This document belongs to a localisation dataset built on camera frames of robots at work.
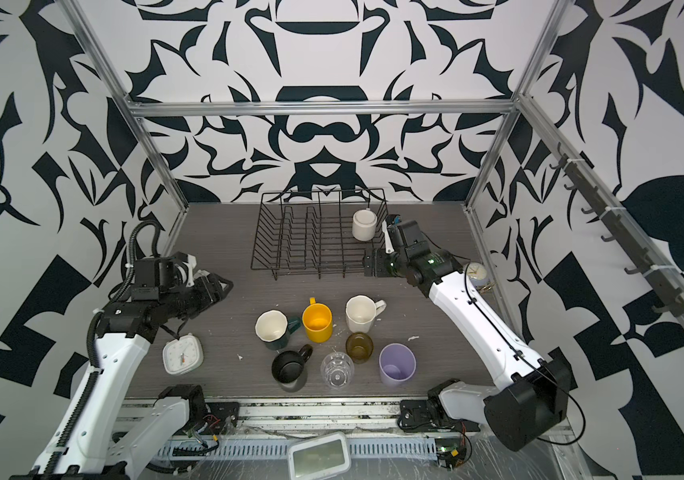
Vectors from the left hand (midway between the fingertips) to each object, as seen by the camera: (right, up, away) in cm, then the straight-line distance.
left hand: (223, 284), depth 75 cm
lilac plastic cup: (+43, -21, +5) cm, 49 cm away
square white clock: (-13, -20, +6) cm, 25 cm away
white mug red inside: (+37, +16, +27) cm, 48 cm away
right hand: (+39, +7, +3) cm, 40 cm away
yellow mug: (+22, -12, +14) cm, 29 cm away
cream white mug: (+35, -9, +11) cm, 38 cm away
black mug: (+15, -23, +7) cm, 28 cm away
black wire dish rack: (+21, +13, +33) cm, 41 cm away
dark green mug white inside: (+10, -14, +12) cm, 21 cm away
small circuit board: (+55, -39, -3) cm, 67 cm away
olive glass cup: (+34, -19, +10) cm, 40 cm away
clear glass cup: (+28, -24, +7) cm, 37 cm away
